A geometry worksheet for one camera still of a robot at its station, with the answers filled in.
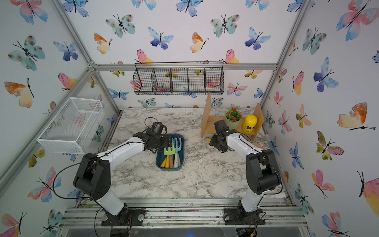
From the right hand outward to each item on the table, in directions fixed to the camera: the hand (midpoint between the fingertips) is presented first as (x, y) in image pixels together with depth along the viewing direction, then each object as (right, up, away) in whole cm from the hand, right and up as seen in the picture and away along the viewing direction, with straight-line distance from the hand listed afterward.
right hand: (215, 143), depth 93 cm
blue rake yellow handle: (-3, +2, +10) cm, 10 cm away
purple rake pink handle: (-22, -11, -3) cm, 25 cm away
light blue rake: (-24, -4, +2) cm, 24 cm away
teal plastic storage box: (-34, -8, 0) cm, 35 cm away
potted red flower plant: (+11, +16, -2) cm, 19 cm away
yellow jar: (+21, +13, -1) cm, 25 cm away
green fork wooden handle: (-28, -6, 0) cm, 28 cm away
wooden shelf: (-4, +13, -2) cm, 14 cm away
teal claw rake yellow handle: (-29, -11, -3) cm, 31 cm away
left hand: (-29, +2, -1) cm, 29 cm away
